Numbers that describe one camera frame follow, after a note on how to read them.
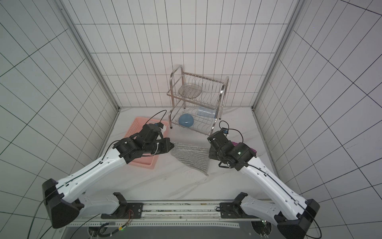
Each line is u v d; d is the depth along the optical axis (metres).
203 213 0.73
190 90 0.92
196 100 0.83
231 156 0.46
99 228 0.70
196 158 0.78
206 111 1.05
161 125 0.69
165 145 0.63
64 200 0.39
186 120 1.03
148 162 0.80
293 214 0.37
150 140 0.56
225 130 0.63
